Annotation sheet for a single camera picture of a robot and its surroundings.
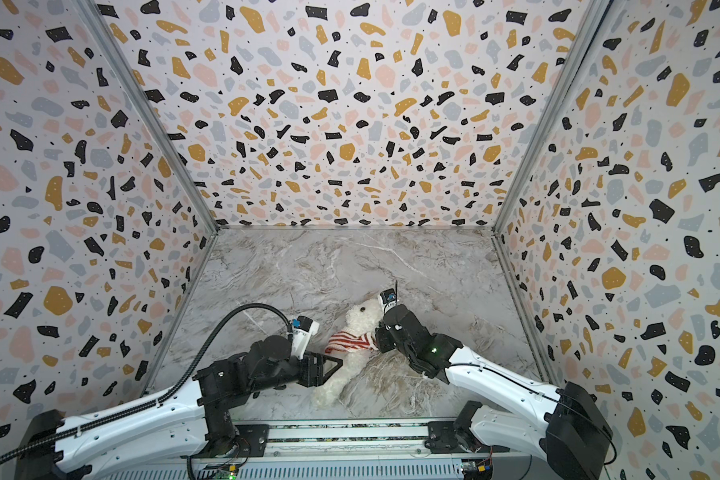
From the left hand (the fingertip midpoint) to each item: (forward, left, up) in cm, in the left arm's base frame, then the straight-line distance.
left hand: (340, 360), depth 70 cm
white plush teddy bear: (+13, -4, -5) cm, 15 cm away
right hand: (+12, -9, -2) cm, 15 cm away
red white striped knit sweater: (+8, 0, -7) cm, 11 cm away
